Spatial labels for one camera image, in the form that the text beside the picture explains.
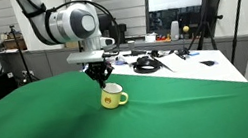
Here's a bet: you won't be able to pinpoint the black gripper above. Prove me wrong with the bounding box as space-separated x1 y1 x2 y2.
83 58 118 91

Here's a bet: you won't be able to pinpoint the large wall screen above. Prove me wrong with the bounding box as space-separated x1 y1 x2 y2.
141 0 220 41

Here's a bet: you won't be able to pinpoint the thin black tripod stand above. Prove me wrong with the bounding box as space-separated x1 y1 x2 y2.
7 21 41 87

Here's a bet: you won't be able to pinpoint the white device on table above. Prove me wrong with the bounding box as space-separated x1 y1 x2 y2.
107 47 135 67

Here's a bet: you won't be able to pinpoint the white plastic jug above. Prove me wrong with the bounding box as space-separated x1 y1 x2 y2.
168 19 183 42

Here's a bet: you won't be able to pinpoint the black coiled cable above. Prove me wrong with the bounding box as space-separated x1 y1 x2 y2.
130 53 164 77

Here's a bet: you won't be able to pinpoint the small white box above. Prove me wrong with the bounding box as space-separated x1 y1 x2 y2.
143 31 159 45

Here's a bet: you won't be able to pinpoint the brown cardboard carton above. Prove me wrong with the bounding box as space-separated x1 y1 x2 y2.
1 35 28 55

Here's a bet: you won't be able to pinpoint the yellow enamel mug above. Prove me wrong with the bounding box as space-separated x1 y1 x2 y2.
97 79 131 112

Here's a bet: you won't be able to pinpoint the grey partition counter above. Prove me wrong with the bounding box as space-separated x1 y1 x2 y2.
0 10 248 115

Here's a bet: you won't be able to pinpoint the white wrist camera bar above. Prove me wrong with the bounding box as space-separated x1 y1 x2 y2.
65 47 107 68

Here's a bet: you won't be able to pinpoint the white table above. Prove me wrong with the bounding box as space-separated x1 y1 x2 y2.
102 29 248 106

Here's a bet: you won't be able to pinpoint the green table cloth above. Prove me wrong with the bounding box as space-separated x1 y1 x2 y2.
0 41 248 138

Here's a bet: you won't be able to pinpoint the black tripod with panel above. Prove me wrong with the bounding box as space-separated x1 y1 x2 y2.
179 0 232 56

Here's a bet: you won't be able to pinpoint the white paper sheet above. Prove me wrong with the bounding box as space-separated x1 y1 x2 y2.
153 48 197 77

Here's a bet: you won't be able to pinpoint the black box speaker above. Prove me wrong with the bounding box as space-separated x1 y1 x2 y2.
113 22 130 45

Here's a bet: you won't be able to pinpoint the orange red small items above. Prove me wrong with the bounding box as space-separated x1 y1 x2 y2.
155 33 173 44

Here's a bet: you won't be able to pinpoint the black computer mouse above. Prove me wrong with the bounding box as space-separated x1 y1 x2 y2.
200 57 220 69

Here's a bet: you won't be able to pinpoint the yellow ball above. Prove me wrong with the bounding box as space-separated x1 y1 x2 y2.
182 25 191 34

